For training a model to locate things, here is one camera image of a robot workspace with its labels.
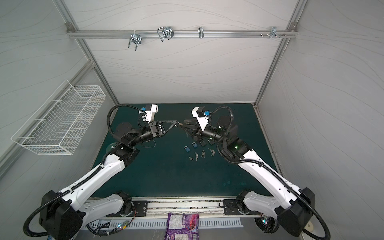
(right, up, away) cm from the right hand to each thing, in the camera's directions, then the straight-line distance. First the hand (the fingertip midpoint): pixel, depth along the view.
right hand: (186, 118), depth 63 cm
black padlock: (+15, -16, +36) cm, 42 cm away
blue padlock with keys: (+3, -18, +35) cm, 39 cm away
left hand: (-3, -2, -3) cm, 5 cm away
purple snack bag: (-2, -50, +5) cm, 50 cm away
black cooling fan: (+39, -52, +9) cm, 66 cm away
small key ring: (+1, -25, +28) cm, 38 cm away
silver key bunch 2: (+15, -22, +31) cm, 40 cm away
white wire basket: (-60, -3, +5) cm, 60 cm away
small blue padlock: (-2, -20, +33) cm, 39 cm away
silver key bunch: (+5, -24, +30) cm, 39 cm away
